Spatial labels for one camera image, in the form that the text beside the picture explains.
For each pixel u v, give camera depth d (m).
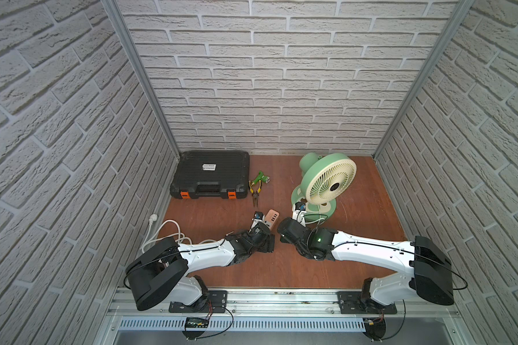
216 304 0.73
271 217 0.92
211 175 1.04
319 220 0.79
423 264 0.42
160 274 0.43
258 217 0.77
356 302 0.73
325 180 0.76
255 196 1.02
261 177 1.07
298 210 0.70
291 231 0.59
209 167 1.04
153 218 0.97
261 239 0.67
